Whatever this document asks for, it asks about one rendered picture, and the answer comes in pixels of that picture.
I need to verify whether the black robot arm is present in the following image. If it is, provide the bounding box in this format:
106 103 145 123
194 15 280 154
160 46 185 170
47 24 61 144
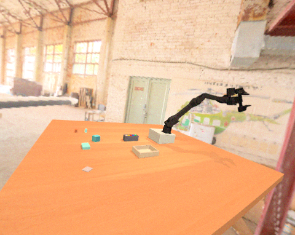
162 87 237 134

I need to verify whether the teal cube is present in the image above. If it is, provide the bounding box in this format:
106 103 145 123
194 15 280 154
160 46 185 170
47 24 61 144
92 135 101 143

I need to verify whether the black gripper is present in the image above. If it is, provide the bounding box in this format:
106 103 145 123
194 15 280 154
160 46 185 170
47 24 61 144
234 87 251 112

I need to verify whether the light teal block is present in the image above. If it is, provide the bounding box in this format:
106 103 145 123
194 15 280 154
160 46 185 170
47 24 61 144
82 142 90 150

